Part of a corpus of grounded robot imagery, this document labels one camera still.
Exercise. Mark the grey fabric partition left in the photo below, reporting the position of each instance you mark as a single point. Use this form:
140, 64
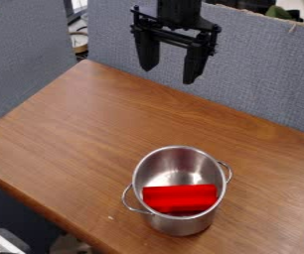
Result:
36, 51

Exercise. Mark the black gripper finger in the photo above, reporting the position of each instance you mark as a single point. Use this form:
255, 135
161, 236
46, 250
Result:
195, 61
147, 48

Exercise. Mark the grey fabric partition back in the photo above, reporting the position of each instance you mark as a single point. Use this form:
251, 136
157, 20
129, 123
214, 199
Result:
254, 75

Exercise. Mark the grey fabric partition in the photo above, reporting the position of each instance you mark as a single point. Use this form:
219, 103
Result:
36, 51
254, 75

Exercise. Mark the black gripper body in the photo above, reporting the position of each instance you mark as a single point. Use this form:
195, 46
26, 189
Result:
175, 22

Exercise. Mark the green object behind partition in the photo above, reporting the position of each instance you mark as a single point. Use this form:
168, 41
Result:
277, 12

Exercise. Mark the stainless steel pot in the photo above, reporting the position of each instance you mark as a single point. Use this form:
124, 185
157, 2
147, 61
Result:
171, 166

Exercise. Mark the red rectangular block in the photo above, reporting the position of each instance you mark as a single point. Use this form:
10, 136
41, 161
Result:
181, 198

